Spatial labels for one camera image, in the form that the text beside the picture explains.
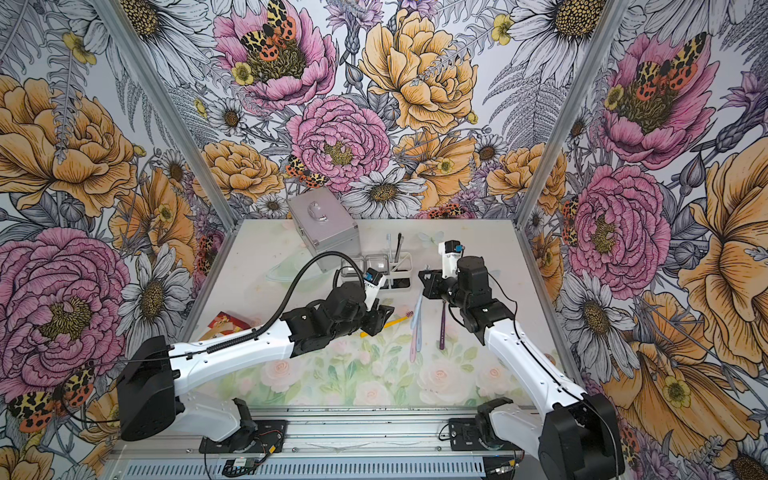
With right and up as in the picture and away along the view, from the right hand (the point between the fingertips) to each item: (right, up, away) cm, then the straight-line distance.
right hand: (418, 280), depth 81 cm
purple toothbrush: (+8, -16, +11) cm, 22 cm away
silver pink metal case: (-28, +16, +21) cm, 39 cm away
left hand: (-10, -8, -2) cm, 13 cm away
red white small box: (-57, -14, +8) cm, 59 cm away
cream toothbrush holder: (-6, +3, +15) cm, 16 cm away
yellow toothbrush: (-1, -12, +15) cm, 19 cm away
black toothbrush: (-5, +9, +15) cm, 18 cm away
